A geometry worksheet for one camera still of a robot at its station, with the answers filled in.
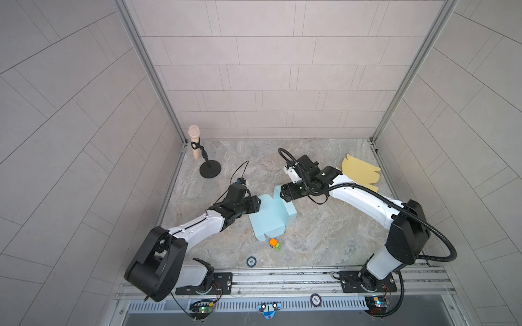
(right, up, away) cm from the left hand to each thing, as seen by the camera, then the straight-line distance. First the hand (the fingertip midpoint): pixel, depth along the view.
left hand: (261, 200), depth 87 cm
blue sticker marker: (+4, -31, -22) cm, 38 cm away
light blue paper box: (+6, -7, +2) cm, 9 cm away
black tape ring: (-3, -21, -12) cm, 24 cm away
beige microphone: (-27, +29, -5) cm, 40 cm away
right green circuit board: (+40, -31, -20) cm, 54 cm away
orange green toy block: (+5, -15, -9) cm, 18 cm away
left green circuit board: (-19, -31, -22) cm, 42 cm away
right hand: (+10, +4, -6) cm, 12 cm away
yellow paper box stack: (+52, +10, +20) cm, 57 cm away
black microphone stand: (-27, +12, +14) cm, 33 cm away
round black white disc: (+19, -30, -19) cm, 40 cm away
